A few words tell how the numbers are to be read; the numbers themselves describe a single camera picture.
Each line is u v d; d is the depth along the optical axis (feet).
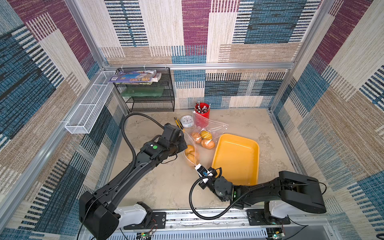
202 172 2.04
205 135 3.18
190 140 2.55
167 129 1.86
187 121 3.64
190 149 3.01
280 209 1.82
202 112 3.26
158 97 3.80
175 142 1.97
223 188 1.88
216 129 3.26
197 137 3.19
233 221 2.41
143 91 3.19
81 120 2.30
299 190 1.54
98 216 1.22
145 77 2.70
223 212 1.83
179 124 3.57
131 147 1.69
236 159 3.02
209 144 3.08
